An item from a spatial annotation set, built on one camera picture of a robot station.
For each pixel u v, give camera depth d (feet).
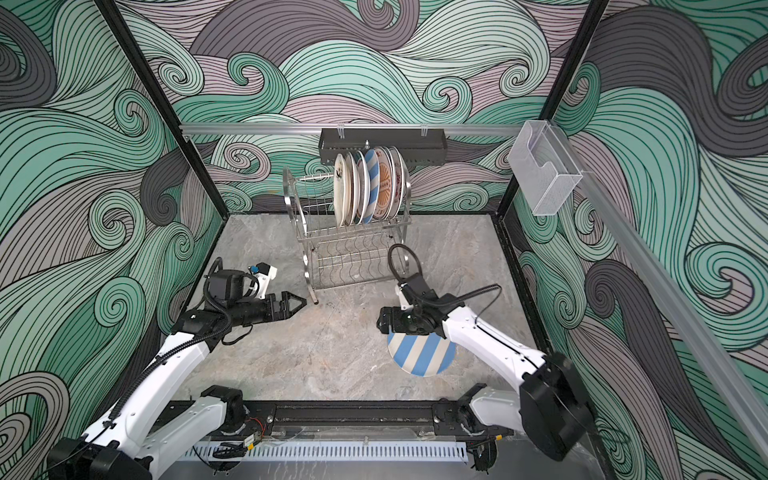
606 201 2.20
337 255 3.49
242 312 2.10
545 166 2.58
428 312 1.88
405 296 2.21
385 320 2.39
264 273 2.34
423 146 3.11
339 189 2.78
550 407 1.30
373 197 2.41
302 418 2.45
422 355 2.74
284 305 2.20
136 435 1.35
